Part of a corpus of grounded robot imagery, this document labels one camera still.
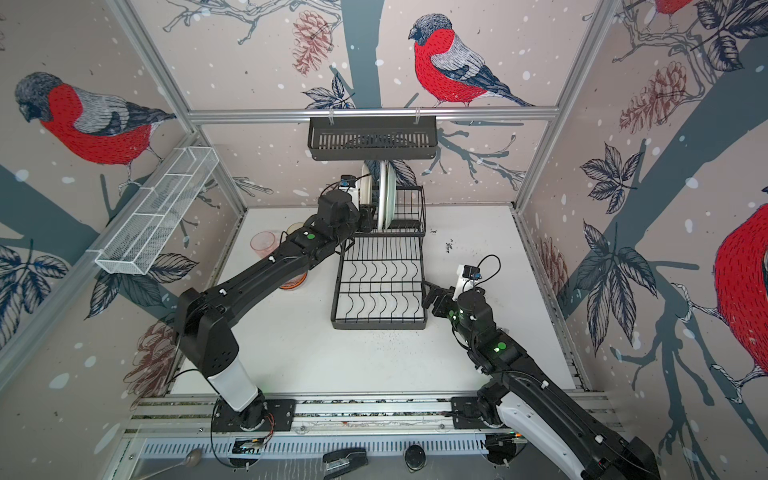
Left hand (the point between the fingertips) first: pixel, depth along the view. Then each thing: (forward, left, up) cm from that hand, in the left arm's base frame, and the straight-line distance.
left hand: (371, 205), depth 80 cm
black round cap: (-54, -10, -20) cm, 58 cm away
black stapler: (-54, +6, -28) cm, 61 cm away
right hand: (-18, -16, -13) cm, 28 cm away
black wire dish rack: (-5, -2, -29) cm, 29 cm away
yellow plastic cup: (+12, +29, -22) cm, 39 cm away
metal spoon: (-53, +41, -29) cm, 73 cm away
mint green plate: (+1, -6, +3) cm, 7 cm away
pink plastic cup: (+9, +41, -27) cm, 50 cm away
